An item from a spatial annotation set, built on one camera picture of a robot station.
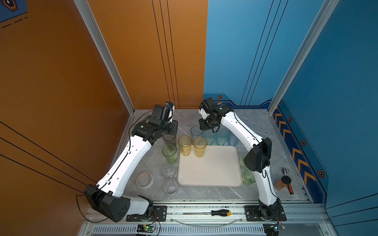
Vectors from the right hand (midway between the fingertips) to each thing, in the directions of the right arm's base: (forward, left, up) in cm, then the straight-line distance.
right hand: (201, 127), depth 89 cm
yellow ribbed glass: (-7, +10, -5) cm, 13 cm away
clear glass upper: (-21, +19, -15) cm, 32 cm away
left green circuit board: (-49, +28, -18) cm, 59 cm away
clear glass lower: (-31, +18, -15) cm, 38 cm away
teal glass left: (-1, -6, -8) cm, 10 cm away
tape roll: (-30, +32, -16) cm, 46 cm away
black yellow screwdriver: (-42, -6, -16) cm, 46 cm away
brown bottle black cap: (-30, -41, -10) cm, 52 cm away
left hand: (-7, +15, +12) cm, 20 cm away
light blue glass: (-2, +3, -2) cm, 4 cm away
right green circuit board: (-49, -32, -18) cm, 61 cm away
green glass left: (-11, +20, -9) cm, 24 cm away
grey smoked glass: (-6, +20, -3) cm, 21 cm away
